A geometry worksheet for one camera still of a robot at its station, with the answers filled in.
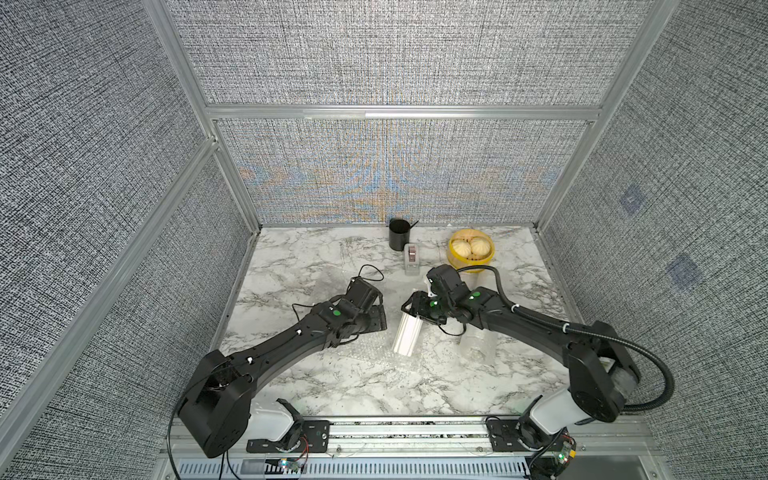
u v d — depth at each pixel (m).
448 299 0.65
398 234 1.09
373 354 0.88
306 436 0.73
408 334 0.80
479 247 1.06
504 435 0.73
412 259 1.06
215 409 0.41
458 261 1.04
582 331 0.46
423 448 0.73
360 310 0.64
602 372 0.44
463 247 1.06
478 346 0.86
